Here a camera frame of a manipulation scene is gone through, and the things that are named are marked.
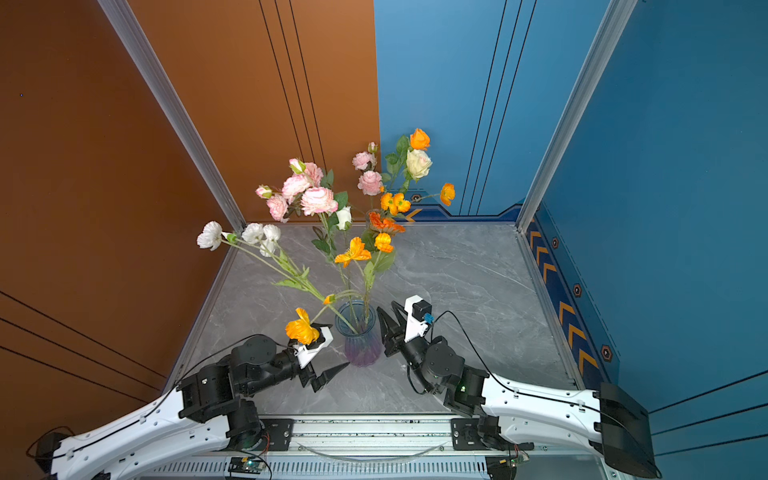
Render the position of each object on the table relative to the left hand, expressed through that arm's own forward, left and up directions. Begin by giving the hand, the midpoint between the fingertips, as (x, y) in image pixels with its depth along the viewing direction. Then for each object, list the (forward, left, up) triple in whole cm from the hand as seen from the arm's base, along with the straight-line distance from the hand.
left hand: (339, 342), depth 67 cm
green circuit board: (-21, +22, -23) cm, 38 cm away
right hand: (+6, -10, +5) cm, 12 cm away
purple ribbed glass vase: (+8, -3, -4) cm, 9 cm away
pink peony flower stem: (+44, -5, +12) cm, 46 cm away
